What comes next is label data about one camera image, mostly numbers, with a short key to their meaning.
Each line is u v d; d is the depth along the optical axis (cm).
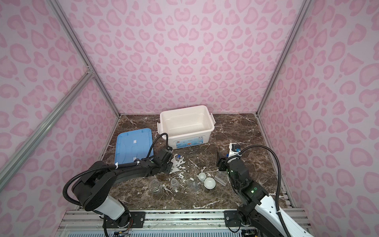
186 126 110
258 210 51
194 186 83
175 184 78
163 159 72
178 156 95
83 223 73
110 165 51
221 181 84
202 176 86
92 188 45
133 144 103
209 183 84
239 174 53
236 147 63
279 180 53
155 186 79
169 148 84
